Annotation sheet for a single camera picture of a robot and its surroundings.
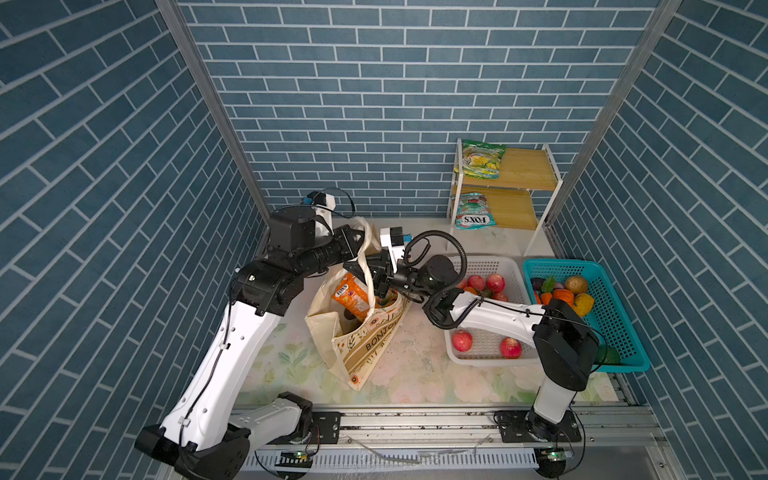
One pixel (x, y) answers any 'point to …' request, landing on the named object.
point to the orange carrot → (546, 297)
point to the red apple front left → (462, 341)
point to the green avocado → (612, 355)
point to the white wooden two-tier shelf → (521, 198)
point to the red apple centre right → (500, 296)
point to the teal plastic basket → (609, 317)
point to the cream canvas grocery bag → (350, 317)
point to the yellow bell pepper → (583, 304)
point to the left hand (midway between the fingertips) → (367, 234)
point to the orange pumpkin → (565, 295)
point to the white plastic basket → (486, 348)
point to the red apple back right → (496, 283)
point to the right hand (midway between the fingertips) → (344, 263)
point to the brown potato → (577, 284)
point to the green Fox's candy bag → (473, 212)
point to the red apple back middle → (476, 281)
